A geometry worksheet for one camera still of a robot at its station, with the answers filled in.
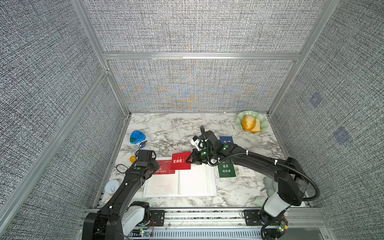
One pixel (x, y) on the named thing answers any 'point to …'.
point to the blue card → (226, 139)
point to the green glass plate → (263, 120)
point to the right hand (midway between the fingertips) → (184, 159)
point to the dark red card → (164, 167)
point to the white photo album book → (199, 181)
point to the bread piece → (250, 123)
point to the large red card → (178, 161)
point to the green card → (226, 169)
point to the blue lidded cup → (137, 137)
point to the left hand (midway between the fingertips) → (158, 163)
